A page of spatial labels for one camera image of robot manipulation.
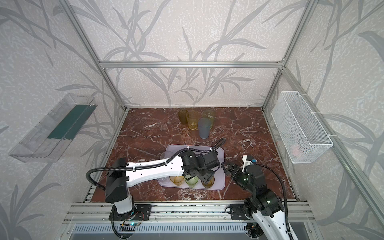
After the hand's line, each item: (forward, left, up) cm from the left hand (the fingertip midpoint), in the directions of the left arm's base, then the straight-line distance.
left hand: (208, 170), depth 76 cm
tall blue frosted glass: (+33, +2, -6) cm, 34 cm away
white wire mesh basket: (+7, -39, +22) cm, 45 cm away
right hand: (+3, -9, +2) cm, 9 cm away
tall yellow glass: (+42, +11, -8) cm, 45 cm away
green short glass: (-3, +9, -11) cm, 14 cm away
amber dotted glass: (+44, +17, -9) cm, 48 cm away
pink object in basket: (+7, -43, +9) cm, 44 cm away
